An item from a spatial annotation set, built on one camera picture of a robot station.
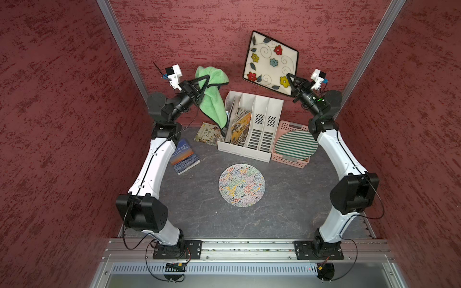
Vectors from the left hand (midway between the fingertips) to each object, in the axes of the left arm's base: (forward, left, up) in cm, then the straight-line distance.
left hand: (210, 80), depth 58 cm
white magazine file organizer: (+31, -20, -50) cm, 62 cm away
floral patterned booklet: (+26, +10, -55) cm, 61 cm away
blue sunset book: (+5, +22, -54) cm, 58 cm away
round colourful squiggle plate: (-12, -12, -54) cm, 56 cm away
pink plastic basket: (+30, -41, -52) cm, 73 cm away
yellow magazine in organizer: (+16, -11, -40) cm, 44 cm away
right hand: (+9, -27, -3) cm, 28 cm away
